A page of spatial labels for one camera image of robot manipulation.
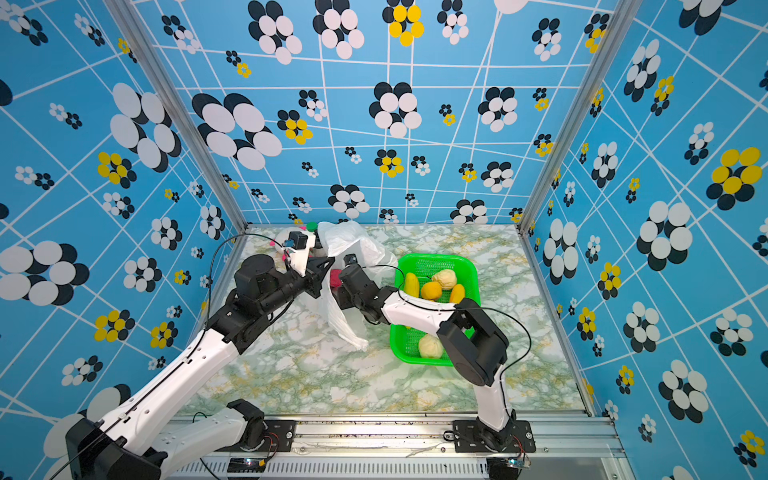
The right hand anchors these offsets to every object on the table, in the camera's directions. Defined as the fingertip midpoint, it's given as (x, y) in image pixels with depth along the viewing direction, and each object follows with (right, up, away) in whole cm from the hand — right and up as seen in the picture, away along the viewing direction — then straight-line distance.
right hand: (345, 289), depth 91 cm
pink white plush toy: (-30, +15, +20) cm, 39 cm away
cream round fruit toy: (+25, -15, -9) cm, 31 cm away
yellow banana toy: (+36, -2, +5) cm, 36 cm away
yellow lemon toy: (+21, 0, +6) cm, 22 cm away
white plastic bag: (+1, +14, -19) cm, 24 cm away
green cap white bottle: (-15, +21, +18) cm, 32 cm away
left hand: (+1, +10, -20) cm, 23 cm away
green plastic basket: (+18, -15, -1) cm, 24 cm away
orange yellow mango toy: (+27, -1, +5) cm, 28 cm away
